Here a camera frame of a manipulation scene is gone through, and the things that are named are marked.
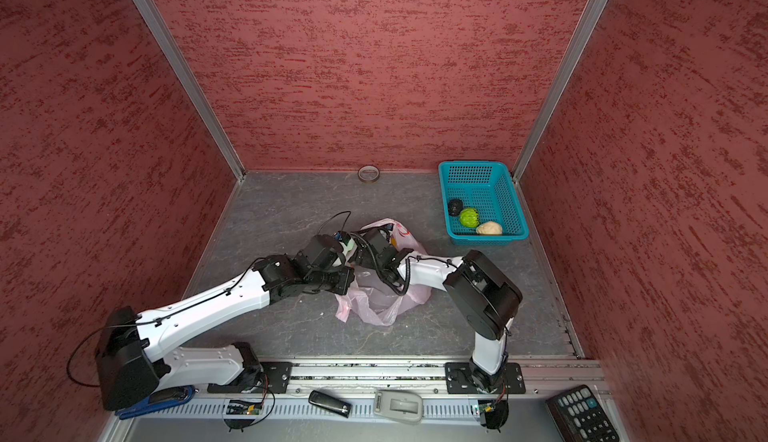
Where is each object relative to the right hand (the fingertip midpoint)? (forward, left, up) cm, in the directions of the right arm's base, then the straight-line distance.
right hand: (366, 261), depth 92 cm
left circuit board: (-36, +31, -6) cm, 48 cm away
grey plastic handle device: (-38, -9, -1) cm, 39 cm away
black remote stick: (-37, +8, -1) cm, 37 cm away
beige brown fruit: (+10, -41, +2) cm, 42 cm away
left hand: (-12, +3, +9) cm, 15 cm away
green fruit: (+15, -35, +2) cm, 38 cm away
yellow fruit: (-4, -9, +17) cm, 20 cm away
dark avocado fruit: (+20, -31, +2) cm, 37 cm away
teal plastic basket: (+33, -48, -4) cm, 59 cm away
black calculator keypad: (-41, -51, -2) cm, 66 cm away
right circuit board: (-40, -32, -5) cm, 51 cm away
